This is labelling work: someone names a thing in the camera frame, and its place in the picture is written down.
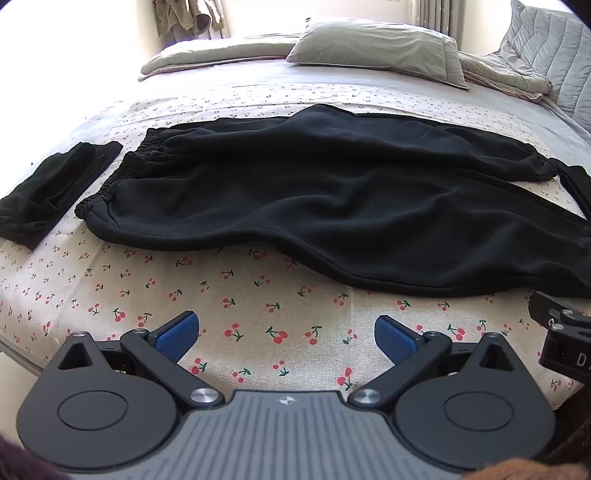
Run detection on person's left forearm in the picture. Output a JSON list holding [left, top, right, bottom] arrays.
[[0, 435, 63, 480]]

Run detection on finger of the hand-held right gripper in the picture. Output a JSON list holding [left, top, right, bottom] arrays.
[[528, 290, 591, 331]]

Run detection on grey bed sheet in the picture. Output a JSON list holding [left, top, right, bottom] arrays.
[[28, 58, 591, 167]]

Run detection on folded black cloth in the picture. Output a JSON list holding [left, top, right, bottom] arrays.
[[0, 141, 124, 251], [551, 157, 591, 214]]

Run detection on crumpled grey quilt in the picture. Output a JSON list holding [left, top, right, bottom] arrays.
[[456, 50, 554, 103]]

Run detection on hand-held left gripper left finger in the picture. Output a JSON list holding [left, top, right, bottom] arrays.
[[58, 311, 221, 409]]

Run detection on hanging clothes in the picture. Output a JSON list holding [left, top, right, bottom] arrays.
[[154, 0, 232, 41]]

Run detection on black pants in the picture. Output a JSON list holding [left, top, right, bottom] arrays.
[[75, 104, 591, 299]]

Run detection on grey curtain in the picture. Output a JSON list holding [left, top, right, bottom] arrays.
[[410, 0, 452, 37]]

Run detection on flat grey pillow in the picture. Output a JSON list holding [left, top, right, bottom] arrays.
[[139, 36, 303, 83]]

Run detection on grey quilted headboard cover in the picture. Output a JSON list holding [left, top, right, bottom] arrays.
[[501, 0, 591, 137]]

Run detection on person's right forearm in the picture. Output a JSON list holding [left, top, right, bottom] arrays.
[[542, 371, 591, 464]]

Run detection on cherry print sheet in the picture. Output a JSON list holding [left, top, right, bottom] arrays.
[[0, 83, 591, 411]]

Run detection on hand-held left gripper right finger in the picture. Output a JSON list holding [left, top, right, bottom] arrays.
[[348, 315, 520, 408]]

